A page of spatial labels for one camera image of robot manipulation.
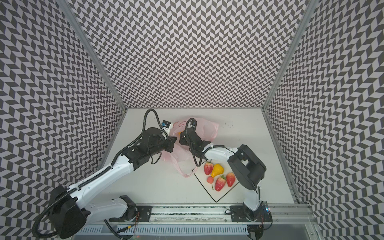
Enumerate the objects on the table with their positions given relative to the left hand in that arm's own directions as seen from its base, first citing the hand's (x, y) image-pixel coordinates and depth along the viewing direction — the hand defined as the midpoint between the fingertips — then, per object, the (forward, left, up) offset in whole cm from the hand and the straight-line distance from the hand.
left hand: (176, 139), depth 78 cm
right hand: (+7, -2, -11) cm, 13 cm away
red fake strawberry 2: (-16, -29, -16) cm, 37 cm away
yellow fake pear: (+4, -1, 0) cm, 4 cm away
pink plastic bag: (+8, -13, -3) cm, 16 cm away
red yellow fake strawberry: (-18, -23, -16) cm, 33 cm away
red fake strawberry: (-10, -17, -14) cm, 24 cm away
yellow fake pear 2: (-11, -22, -16) cm, 29 cm away
